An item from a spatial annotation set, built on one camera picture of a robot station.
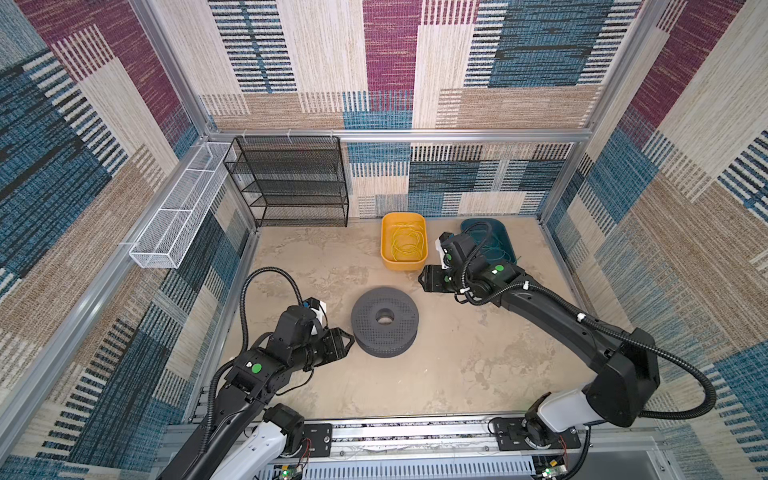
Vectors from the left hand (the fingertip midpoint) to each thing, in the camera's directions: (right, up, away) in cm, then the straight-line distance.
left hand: (349, 338), depth 72 cm
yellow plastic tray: (+14, +17, +31) cm, 38 cm away
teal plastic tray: (+48, +25, +40) cm, 67 cm away
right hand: (+20, +12, +9) cm, 25 cm away
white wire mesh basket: (-57, +24, +20) cm, 65 cm away
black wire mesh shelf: (-26, +46, +39) cm, 66 cm away
